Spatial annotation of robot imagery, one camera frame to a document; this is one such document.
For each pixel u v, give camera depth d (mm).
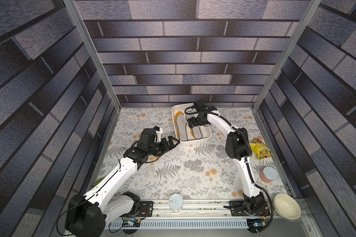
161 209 759
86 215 379
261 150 898
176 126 1034
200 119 872
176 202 712
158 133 728
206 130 1029
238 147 620
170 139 697
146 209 742
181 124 1046
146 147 598
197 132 1000
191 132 1008
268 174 796
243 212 726
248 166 633
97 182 452
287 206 741
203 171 875
